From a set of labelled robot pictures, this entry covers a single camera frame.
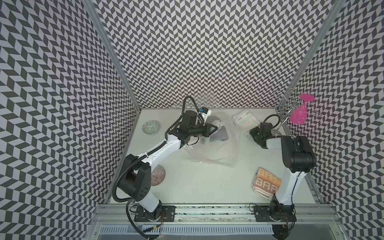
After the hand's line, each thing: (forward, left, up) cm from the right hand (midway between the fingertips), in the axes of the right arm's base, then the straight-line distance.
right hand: (249, 131), depth 105 cm
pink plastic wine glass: (-5, -22, +22) cm, 31 cm away
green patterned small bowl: (+2, +71, +2) cm, 71 cm away
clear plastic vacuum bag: (-15, +22, +2) cm, 26 cm away
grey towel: (-5, +21, +4) cm, 22 cm away
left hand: (-14, +26, +22) cm, 37 cm away
